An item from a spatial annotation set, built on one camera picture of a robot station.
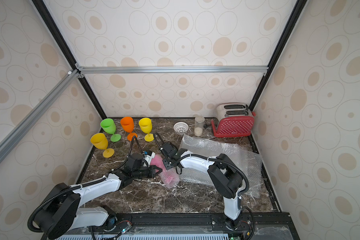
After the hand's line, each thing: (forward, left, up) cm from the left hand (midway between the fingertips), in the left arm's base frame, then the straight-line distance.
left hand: (166, 171), depth 82 cm
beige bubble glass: (+15, +40, +6) cm, 43 cm away
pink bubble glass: (-4, -2, 0) cm, 4 cm away
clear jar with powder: (+33, -20, +4) cm, 39 cm away
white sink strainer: (+39, -7, -8) cm, 40 cm away
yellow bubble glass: (+31, +16, +4) cm, 35 cm away
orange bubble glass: (+29, +26, +7) cm, 39 cm away
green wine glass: (+28, +39, +6) cm, 48 cm away
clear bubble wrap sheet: (+11, -52, -9) cm, 54 cm away
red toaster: (+33, -42, +7) cm, 53 cm away
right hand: (+10, -4, -5) cm, 12 cm away
